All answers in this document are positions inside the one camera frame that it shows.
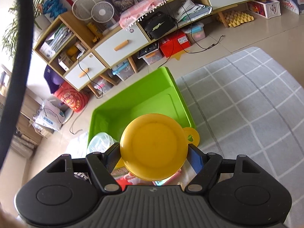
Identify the yellow plastic bowl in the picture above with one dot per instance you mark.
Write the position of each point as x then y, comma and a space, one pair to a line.
154, 146

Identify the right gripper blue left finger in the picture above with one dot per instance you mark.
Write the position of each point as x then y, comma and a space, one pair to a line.
111, 157

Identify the yellow egg tray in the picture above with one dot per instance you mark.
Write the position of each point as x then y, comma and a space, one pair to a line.
233, 18

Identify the red printed bucket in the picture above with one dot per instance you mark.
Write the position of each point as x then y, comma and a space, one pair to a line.
75, 100

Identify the white blue shopping bag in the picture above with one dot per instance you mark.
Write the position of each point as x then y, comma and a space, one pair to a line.
50, 116

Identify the grey checked table cloth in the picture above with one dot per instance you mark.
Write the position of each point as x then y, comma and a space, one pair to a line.
247, 103

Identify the pink small toy box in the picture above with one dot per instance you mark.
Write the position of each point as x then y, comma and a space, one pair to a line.
167, 180

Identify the white desk fan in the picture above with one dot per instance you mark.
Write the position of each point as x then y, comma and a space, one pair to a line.
102, 12

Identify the black case on shelf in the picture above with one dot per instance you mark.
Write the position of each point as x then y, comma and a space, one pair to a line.
159, 24

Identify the pink pig toy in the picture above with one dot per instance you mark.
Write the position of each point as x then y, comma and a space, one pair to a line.
128, 179

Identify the green plastic storage bin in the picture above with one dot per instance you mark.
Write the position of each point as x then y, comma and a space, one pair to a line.
157, 92

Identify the red cardboard box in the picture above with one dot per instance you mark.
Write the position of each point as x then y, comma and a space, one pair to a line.
174, 43

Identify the wooden cabinet with white drawers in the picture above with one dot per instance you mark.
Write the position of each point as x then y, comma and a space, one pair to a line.
113, 48

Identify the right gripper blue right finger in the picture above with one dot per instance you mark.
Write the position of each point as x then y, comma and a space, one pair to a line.
196, 158

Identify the white red toy box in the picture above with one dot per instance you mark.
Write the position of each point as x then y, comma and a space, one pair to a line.
265, 8

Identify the pink lace cloth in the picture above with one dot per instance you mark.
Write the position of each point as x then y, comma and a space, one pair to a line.
161, 0

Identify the clear box with blue lid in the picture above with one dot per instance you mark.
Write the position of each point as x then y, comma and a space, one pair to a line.
123, 70

